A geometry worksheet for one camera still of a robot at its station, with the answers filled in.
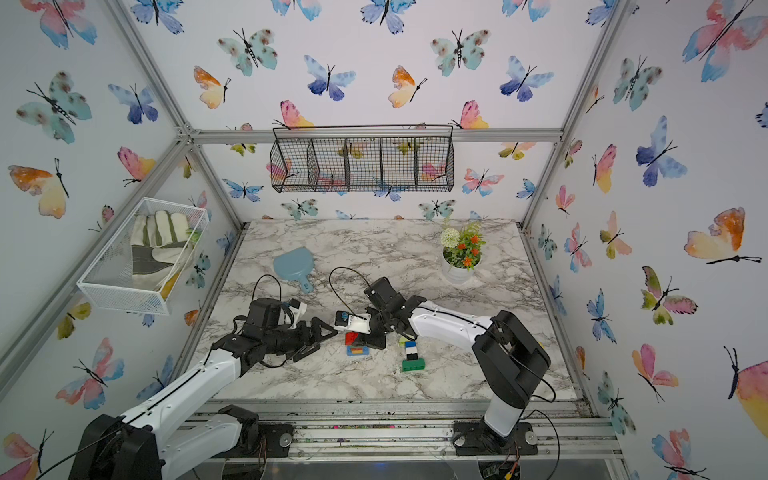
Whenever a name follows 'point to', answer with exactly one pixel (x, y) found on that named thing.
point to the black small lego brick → (412, 356)
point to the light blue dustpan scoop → (296, 264)
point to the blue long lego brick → (356, 350)
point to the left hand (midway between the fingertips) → (331, 336)
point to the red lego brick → (350, 338)
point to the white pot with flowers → (461, 252)
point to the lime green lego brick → (403, 340)
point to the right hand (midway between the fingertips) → (358, 330)
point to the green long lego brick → (413, 364)
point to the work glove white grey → (157, 243)
